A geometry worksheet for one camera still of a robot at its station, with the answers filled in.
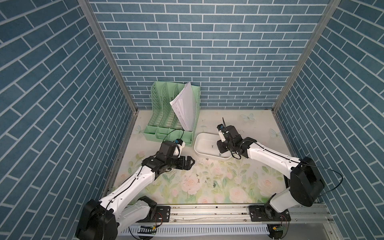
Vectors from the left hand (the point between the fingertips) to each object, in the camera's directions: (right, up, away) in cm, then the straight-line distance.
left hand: (191, 161), depth 80 cm
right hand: (+17, +9, +8) cm, 21 cm away
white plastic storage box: (+9, +5, +22) cm, 24 cm away
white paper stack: (-5, +31, +12) cm, 34 cm away
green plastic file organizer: (-22, +19, +31) cm, 43 cm away
